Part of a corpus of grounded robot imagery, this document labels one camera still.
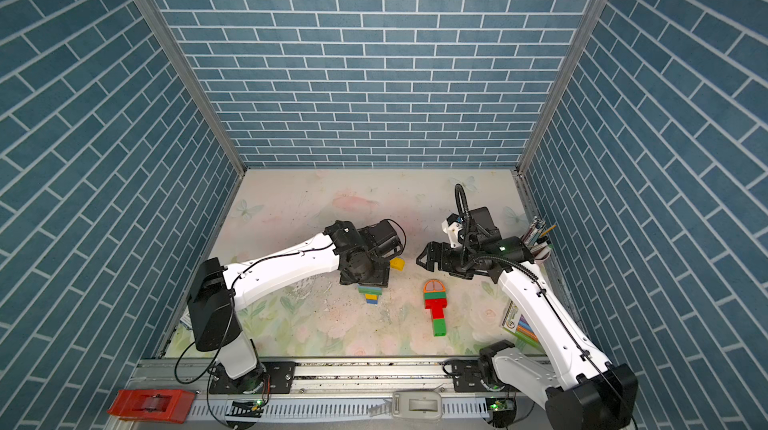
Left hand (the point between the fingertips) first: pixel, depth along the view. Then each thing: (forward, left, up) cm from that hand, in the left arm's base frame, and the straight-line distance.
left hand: (383, 286), depth 77 cm
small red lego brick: (-3, -15, -9) cm, 18 cm away
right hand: (+3, -13, +6) cm, 15 cm away
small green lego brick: (-7, -16, -12) cm, 21 cm away
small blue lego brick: (0, +4, -12) cm, 12 cm away
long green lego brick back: (+1, +3, -4) cm, 5 cm away
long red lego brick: (0, -15, -10) cm, 18 cm away
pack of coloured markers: (-5, -37, -10) cm, 38 cm away
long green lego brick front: (+2, -15, -10) cm, 18 cm away
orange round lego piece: (+4, -15, -9) cm, 18 cm away
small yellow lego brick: (0, +3, -7) cm, 7 cm away
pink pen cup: (+13, -44, +2) cm, 46 cm away
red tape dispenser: (-25, +50, -7) cm, 56 cm away
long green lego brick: (0, +5, -5) cm, 7 cm away
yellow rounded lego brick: (0, -3, +12) cm, 12 cm away
